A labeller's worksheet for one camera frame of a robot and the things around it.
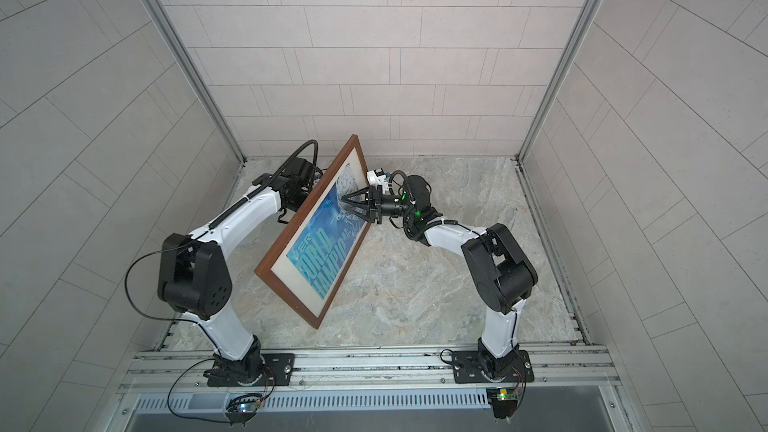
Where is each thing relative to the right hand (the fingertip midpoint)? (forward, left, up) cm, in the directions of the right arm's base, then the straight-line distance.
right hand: (349, 210), depth 74 cm
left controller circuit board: (-36, +24, -20) cm, 48 cm away
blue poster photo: (-5, +6, -6) cm, 10 cm away
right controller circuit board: (-38, -34, -25) cm, 57 cm away
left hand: (+6, +3, -10) cm, 12 cm away
